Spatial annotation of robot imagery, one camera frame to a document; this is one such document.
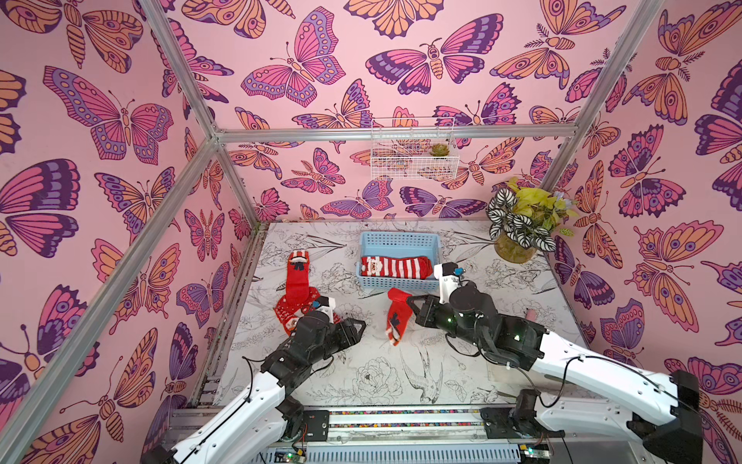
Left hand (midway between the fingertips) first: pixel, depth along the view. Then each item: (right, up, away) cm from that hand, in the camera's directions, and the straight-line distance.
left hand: (363, 325), depth 79 cm
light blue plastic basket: (+16, +22, +30) cm, 41 cm away
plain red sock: (+10, +4, -3) cm, 11 cm away
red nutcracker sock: (-25, +11, +24) cm, 36 cm away
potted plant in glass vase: (+47, +30, +6) cm, 56 cm away
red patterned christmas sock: (-25, +1, +14) cm, 29 cm away
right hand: (+11, +10, -12) cm, 19 cm away
